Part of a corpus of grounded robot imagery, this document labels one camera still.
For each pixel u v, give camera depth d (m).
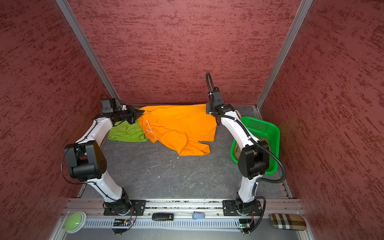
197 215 0.71
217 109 0.62
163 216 0.70
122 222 0.72
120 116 0.76
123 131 1.00
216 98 0.66
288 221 0.68
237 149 0.90
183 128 0.97
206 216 0.73
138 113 0.85
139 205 0.76
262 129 1.02
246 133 0.51
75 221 0.69
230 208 0.74
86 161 0.47
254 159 0.48
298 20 0.76
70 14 0.74
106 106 0.71
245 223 0.71
